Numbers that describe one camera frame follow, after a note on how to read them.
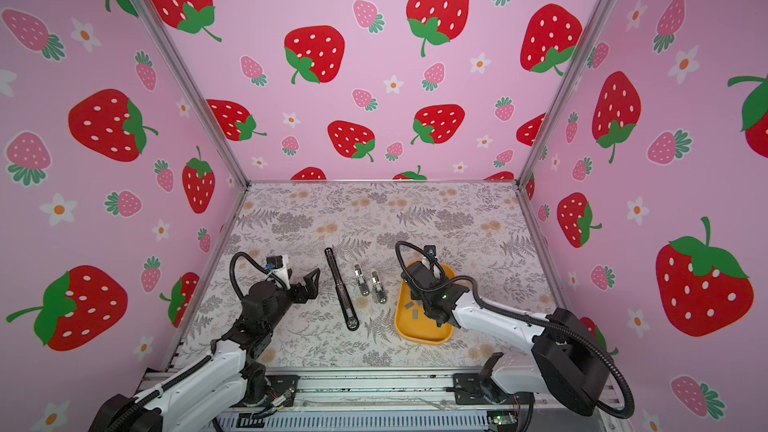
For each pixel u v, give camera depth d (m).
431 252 0.75
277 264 0.73
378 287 0.90
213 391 0.56
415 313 0.87
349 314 0.84
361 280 0.93
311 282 0.78
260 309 0.63
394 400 0.73
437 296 0.64
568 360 0.41
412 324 0.87
